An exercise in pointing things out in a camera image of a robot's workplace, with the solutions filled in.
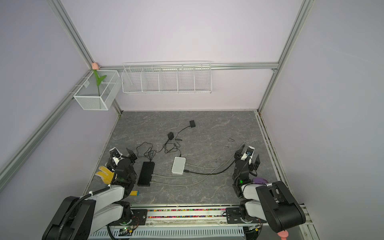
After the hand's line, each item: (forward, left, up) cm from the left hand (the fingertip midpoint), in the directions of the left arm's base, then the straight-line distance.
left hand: (121, 154), depth 84 cm
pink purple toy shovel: (-17, -78, -10) cm, 80 cm away
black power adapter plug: (+17, -26, -9) cm, 32 cm away
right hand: (-5, -74, 0) cm, 75 cm away
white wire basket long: (+48, -43, +16) cm, 67 cm away
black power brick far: (+29, -42, -11) cm, 52 cm away
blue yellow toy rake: (-19, -8, -9) cm, 23 cm away
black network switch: (-10, -12, -11) cm, 19 cm away
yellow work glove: (-10, +10, -11) cm, 17 cm away
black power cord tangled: (+10, -9, -12) cm, 18 cm away
